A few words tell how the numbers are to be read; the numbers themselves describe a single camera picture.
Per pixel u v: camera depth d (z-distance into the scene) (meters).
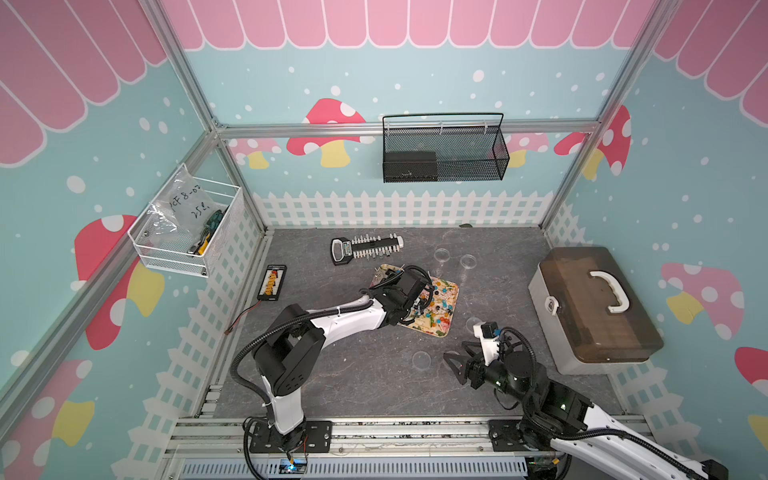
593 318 0.83
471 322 0.95
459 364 0.66
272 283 1.02
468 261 0.97
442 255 0.98
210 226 0.74
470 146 0.95
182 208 0.71
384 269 1.07
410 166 0.85
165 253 0.63
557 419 0.55
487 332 0.65
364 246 1.13
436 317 0.95
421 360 0.87
